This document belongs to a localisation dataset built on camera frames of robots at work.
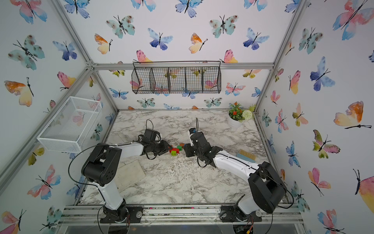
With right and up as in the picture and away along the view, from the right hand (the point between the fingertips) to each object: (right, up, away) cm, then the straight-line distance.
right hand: (186, 145), depth 84 cm
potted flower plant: (+34, +19, +14) cm, 41 cm away
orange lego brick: (-4, -2, +19) cm, 20 cm away
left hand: (-10, -3, +12) cm, 15 cm away
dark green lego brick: (-5, -3, +12) cm, 13 cm away
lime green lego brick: (-9, -6, +10) cm, 15 cm away
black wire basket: (-7, +43, +14) cm, 46 cm away
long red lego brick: (-9, -4, +12) cm, 16 cm away
